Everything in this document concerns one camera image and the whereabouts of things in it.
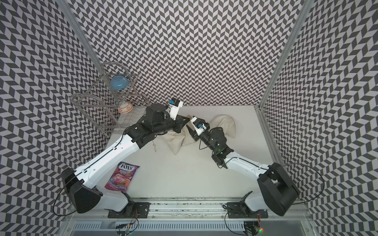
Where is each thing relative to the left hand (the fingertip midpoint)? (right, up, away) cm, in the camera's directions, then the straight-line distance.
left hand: (188, 121), depth 70 cm
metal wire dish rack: (-62, +7, +32) cm, 70 cm away
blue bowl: (-48, +26, +27) cm, 60 cm away
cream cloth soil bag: (-8, -12, +18) cm, 23 cm away
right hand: (+1, 0, +5) cm, 5 cm away
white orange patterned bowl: (-49, +10, +37) cm, 62 cm away
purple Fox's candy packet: (-38, -32, +12) cm, 51 cm away
